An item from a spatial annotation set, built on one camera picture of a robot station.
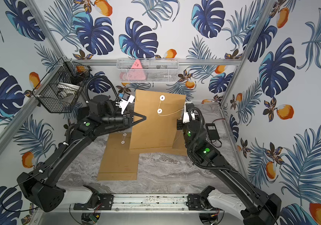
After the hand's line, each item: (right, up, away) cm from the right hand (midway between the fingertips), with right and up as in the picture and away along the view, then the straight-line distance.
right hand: (186, 108), depth 68 cm
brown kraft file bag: (-40, -32, +21) cm, 55 cm away
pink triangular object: (-30, +23, +22) cm, 44 cm away
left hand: (-20, -4, -6) cm, 21 cm away
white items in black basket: (-73, +14, +21) cm, 78 cm away
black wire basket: (-75, +26, +22) cm, 82 cm away
